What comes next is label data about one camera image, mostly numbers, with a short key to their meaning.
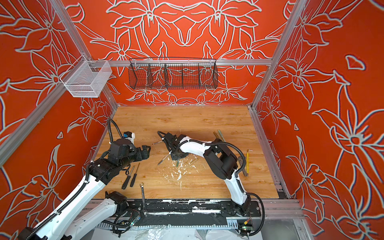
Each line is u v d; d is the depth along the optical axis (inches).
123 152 22.4
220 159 20.5
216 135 39.7
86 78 36.1
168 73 39.4
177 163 35.3
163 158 35.4
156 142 38.4
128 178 32.6
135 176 32.8
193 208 29.2
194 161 35.3
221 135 39.6
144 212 28.6
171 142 28.4
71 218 16.9
